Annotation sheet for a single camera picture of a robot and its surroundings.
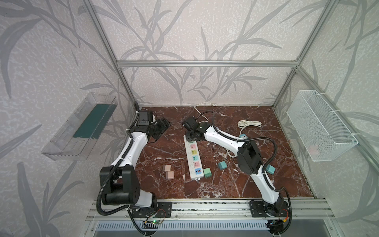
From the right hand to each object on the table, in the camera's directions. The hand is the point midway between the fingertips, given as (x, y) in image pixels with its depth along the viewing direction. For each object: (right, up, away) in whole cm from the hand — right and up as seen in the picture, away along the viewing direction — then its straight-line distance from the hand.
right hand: (190, 132), depth 94 cm
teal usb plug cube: (+20, -19, -8) cm, 28 cm away
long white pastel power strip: (+3, -16, -5) cm, 17 cm away
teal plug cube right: (+48, -21, -8) cm, 53 cm away
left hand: (-12, +7, -8) cm, 16 cm away
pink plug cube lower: (-10, -24, -10) cm, 28 cm away
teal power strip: (+36, -3, +5) cm, 37 cm away
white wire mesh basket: (+60, +2, -32) cm, 68 cm away
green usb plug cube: (+11, -23, -10) cm, 27 cm away
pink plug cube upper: (-13, -21, -8) cm, 26 cm away
